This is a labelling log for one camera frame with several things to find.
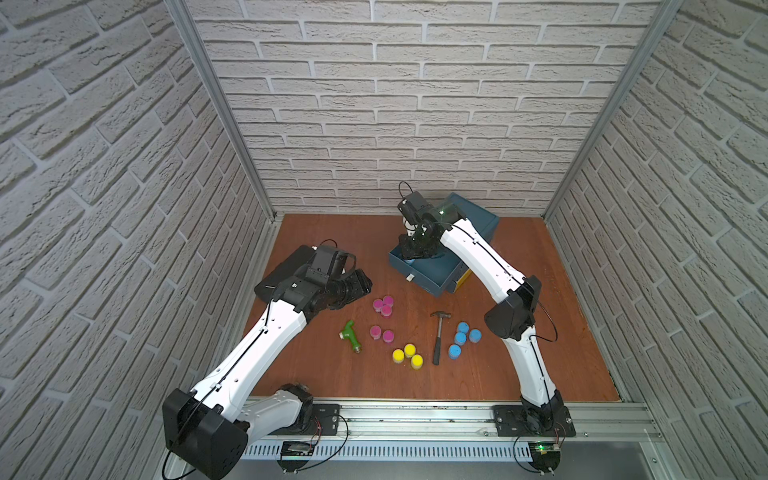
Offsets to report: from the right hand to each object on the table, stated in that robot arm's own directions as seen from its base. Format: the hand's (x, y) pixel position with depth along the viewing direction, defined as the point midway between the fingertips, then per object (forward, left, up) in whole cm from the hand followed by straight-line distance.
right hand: (411, 253), depth 86 cm
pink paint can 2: (-6, +8, -16) cm, 19 cm away
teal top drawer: (-5, -7, -4) cm, 9 cm away
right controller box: (-49, -28, -20) cm, 60 cm away
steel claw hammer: (-20, -6, -18) cm, 28 cm away
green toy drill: (-17, +20, -16) cm, 31 cm away
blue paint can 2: (-21, -17, -14) cm, 30 cm away
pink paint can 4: (-17, +12, -15) cm, 26 cm away
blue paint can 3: (-20, -13, -16) cm, 29 cm away
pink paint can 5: (-19, +8, -15) cm, 26 cm away
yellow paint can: (-23, +2, -16) cm, 28 cm away
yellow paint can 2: (-26, +1, -16) cm, 31 cm away
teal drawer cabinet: (+9, -24, +3) cm, 26 cm away
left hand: (-11, +12, +3) cm, 16 cm away
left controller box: (-45, +33, -20) cm, 59 cm away
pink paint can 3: (-11, +8, -15) cm, 20 cm away
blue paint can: (-17, -14, -16) cm, 27 cm away
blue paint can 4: (-24, -11, -16) cm, 31 cm away
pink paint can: (-8, +11, -16) cm, 21 cm away
